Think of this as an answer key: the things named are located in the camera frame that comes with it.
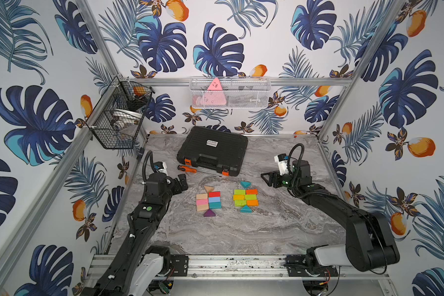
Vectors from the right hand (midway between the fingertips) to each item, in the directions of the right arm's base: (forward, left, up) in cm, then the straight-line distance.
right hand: (268, 173), depth 89 cm
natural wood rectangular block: (-7, +32, -11) cm, 35 cm away
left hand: (-7, +42, +7) cm, 43 cm away
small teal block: (-13, +11, -12) cm, 21 cm away
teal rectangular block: (-11, +25, -12) cm, 30 cm away
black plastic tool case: (+21, +24, -8) cm, 33 cm away
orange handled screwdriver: (+10, +45, -10) cm, 47 cm away
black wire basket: (+14, +70, +20) cm, 74 cm away
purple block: (-16, +28, -11) cm, 34 cm away
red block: (-5, +26, -12) cm, 30 cm away
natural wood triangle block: (-3, +29, -10) cm, 31 cm away
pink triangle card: (+29, +26, +23) cm, 46 cm away
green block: (-4, +13, -12) cm, 18 cm away
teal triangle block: (0, +10, -11) cm, 15 cm away
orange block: (-3, +7, -13) cm, 15 cm away
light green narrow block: (-7, +8, -11) cm, 15 cm away
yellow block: (-7, +14, -13) cm, 20 cm away
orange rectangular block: (-9, +7, -13) cm, 17 cm away
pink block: (-10, +33, -11) cm, 36 cm away
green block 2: (-10, +13, -11) cm, 20 cm away
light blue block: (-8, +27, -12) cm, 30 cm away
